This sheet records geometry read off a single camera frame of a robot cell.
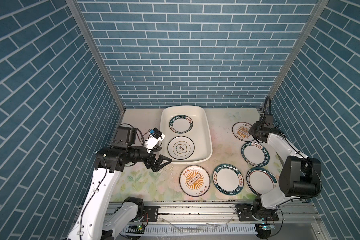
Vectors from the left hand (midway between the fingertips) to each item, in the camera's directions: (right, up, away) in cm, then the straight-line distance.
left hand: (164, 154), depth 64 cm
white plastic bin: (+19, +5, +41) cm, 45 cm away
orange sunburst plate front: (+14, -20, +20) cm, 31 cm away
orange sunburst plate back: (+48, +8, +44) cm, 66 cm away
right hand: (+51, +10, +28) cm, 59 cm away
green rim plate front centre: (+33, -19, +21) cm, 44 cm away
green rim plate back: (+5, +12, +48) cm, 50 cm away
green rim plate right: (+55, -7, +33) cm, 64 cm away
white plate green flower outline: (+6, -3, +33) cm, 33 cm away
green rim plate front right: (+54, -21, +24) cm, 62 cm away
